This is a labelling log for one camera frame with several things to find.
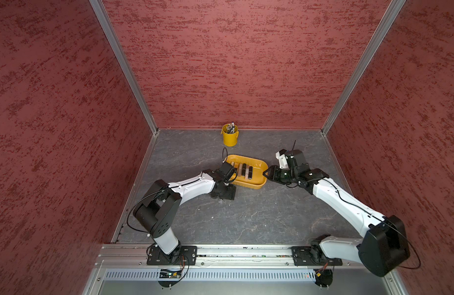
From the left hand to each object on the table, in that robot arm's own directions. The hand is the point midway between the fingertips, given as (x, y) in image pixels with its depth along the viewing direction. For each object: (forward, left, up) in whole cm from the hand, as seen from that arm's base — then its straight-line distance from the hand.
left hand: (226, 198), depth 88 cm
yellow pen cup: (+36, -1, +3) cm, 37 cm away
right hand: (+5, -18, +12) cm, 22 cm away
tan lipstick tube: (+17, -7, -1) cm, 19 cm away
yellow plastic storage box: (+9, -17, +1) cm, 19 cm away
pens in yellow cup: (+35, -2, +14) cm, 38 cm away
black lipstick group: (+16, -13, -1) cm, 21 cm away
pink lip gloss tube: (+16, -11, -1) cm, 19 cm away
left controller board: (-31, +24, -4) cm, 39 cm away
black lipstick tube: (+17, -9, -1) cm, 19 cm away
